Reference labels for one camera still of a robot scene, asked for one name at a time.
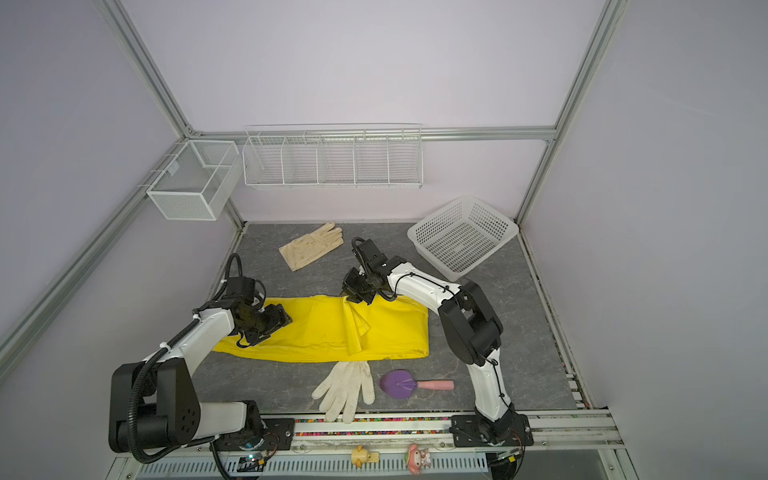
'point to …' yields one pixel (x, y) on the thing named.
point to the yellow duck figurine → (361, 456)
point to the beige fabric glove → (303, 249)
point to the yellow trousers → (340, 329)
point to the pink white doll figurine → (417, 459)
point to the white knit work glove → (345, 383)
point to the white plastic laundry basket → (460, 236)
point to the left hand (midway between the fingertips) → (282, 327)
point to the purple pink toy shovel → (401, 384)
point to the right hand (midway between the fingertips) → (335, 293)
